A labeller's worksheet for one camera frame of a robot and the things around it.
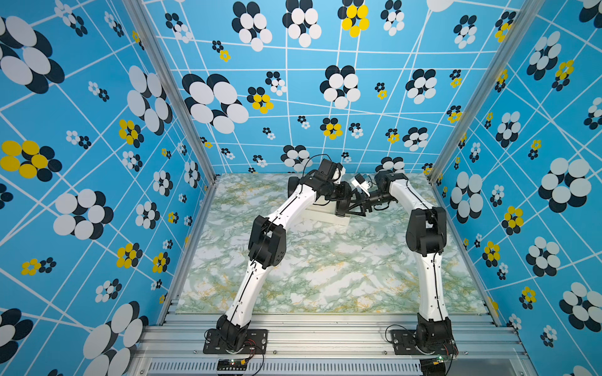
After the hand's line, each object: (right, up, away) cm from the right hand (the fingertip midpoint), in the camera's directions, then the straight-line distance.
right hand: (349, 206), depth 95 cm
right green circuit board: (+23, -46, -25) cm, 57 cm away
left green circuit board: (-41, -49, -23) cm, 67 cm away
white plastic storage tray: (-10, -2, +9) cm, 14 cm away
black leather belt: (-3, 0, -4) cm, 5 cm away
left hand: (+2, +6, -2) cm, 6 cm away
